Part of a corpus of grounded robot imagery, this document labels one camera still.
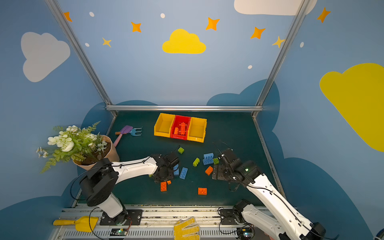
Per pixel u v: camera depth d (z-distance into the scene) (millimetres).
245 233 712
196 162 928
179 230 702
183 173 902
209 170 901
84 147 730
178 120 1083
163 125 1096
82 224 708
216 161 933
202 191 823
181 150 977
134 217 743
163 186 843
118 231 706
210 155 955
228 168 540
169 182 843
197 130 1083
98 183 447
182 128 1102
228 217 743
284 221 399
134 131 1096
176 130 1074
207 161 936
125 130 1081
